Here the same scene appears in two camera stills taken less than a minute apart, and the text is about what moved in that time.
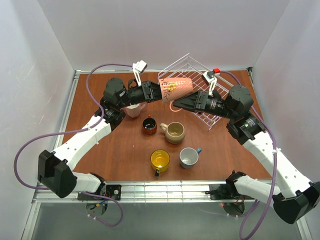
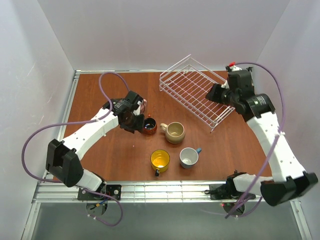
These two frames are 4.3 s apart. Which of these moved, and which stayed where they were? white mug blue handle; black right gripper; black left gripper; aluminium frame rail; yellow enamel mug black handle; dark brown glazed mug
Moved: black right gripper; black left gripper
Stayed: aluminium frame rail; dark brown glazed mug; yellow enamel mug black handle; white mug blue handle
